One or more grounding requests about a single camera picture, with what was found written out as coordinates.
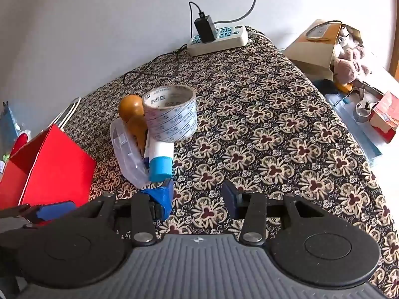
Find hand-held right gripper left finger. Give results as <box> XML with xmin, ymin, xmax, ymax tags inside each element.
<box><xmin>79</xmin><ymin>178</ymin><xmax>174</xmax><ymax>246</ymax></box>

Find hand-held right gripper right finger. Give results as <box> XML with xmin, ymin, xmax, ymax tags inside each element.
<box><xmin>222</xmin><ymin>180</ymin><xmax>325</xmax><ymax>246</ymax></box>

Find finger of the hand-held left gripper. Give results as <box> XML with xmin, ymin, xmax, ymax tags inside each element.
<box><xmin>0</xmin><ymin>201</ymin><xmax>77</xmax><ymax>225</ymax></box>

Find white tube with blue cap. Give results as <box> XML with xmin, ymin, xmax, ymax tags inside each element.
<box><xmin>148</xmin><ymin>140</ymin><xmax>174</xmax><ymax>183</ymax></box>

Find red cardboard box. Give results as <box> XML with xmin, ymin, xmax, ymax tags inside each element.
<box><xmin>0</xmin><ymin>124</ymin><xmax>97</xmax><ymax>210</ymax></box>

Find clear plastic box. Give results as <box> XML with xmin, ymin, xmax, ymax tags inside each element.
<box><xmin>110</xmin><ymin>119</ymin><xmax>156</xmax><ymax>190</ymax></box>

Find printed clear tape roll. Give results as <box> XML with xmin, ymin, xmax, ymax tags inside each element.
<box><xmin>142</xmin><ymin>85</ymin><xmax>198</xmax><ymax>143</ymax></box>

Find brown gourd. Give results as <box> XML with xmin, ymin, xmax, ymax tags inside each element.
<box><xmin>118</xmin><ymin>95</ymin><xmax>149</xmax><ymax>156</ymax></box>

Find red oval case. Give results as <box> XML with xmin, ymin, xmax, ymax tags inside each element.
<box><xmin>9</xmin><ymin>132</ymin><xmax>30</xmax><ymax>159</ymax></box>

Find floral patterned cloth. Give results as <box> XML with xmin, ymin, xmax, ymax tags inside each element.
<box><xmin>61</xmin><ymin>26</ymin><xmax>399</xmax><ymax>299</ymax></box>

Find blue plastic bag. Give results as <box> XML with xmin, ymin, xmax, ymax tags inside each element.
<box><xmin>0</xmin><ymin>101</ymin><xmax>21</xmax><ymax>150</ymax></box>

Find blue plastic packet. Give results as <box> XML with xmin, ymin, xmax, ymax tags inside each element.
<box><xmin>327</xmin><ymin>93</ymin><xmax>382</xmax><ymax>165</ymax></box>

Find silver metal clip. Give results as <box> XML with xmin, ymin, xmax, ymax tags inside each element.
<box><xmin>352</xmin><ymin>81</ymin><xmax>384</xmax><ymax>122</ymax></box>

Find white power strip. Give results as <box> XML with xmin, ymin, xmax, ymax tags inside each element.
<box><xmin>186</xmin><ymin>25</ymin><xmax>249</xmax><ymax>57</ymax></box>

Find brown paper bag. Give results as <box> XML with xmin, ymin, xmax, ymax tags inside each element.
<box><xmin>283</xmin><ymin>19</ymin><xmax>364</xmax><ymax>81</ymax></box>

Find black charger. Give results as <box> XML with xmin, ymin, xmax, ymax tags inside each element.
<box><xmin>194</xmin><ymin>15</ymin><xmax>217</xmax><ymax>43</ymax></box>

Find small red box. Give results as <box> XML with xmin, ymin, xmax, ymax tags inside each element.
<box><xmin>369</xmin><ymin>92</ymin><xmax>399</xmax><ymax>144</ymax></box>

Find pinkish plush toy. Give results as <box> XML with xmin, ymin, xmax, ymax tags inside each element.
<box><xmin>332</xmin><ymin>26</ymin><xmax>373</xmax><ymax>84</ymax></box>

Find white cord bag handles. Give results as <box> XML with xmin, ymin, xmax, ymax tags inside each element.
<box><xmin>48</xmin><ymin>96</ymin><xmax>82</xmax><ymax>131</ymax></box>

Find black charger cable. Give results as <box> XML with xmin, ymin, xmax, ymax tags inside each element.
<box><xmin>122</xmin><ymin>1</ymin><xmax>206</xmax><ymax>85</ymax></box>

